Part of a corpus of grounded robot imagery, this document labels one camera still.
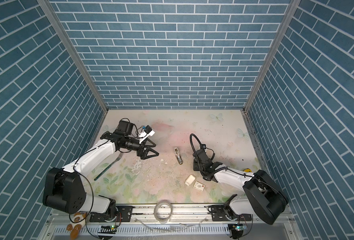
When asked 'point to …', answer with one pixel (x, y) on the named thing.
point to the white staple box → (199, 186)
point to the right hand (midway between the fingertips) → (196, 160)
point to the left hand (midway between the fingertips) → (155, 149)
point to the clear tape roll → (162, 221)
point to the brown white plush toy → (78, 221)
